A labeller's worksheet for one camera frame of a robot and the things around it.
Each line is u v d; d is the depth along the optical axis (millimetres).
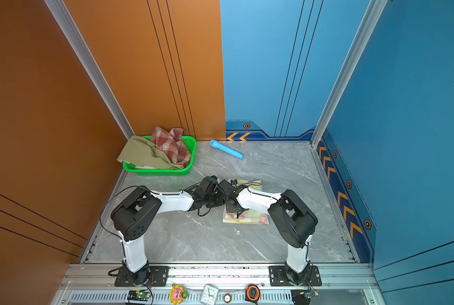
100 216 942
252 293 670
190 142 1113
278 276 724
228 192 724
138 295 706
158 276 744
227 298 661
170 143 1021
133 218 501
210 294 682
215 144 1160
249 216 866
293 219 476
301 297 702
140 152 1029
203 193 757
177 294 664
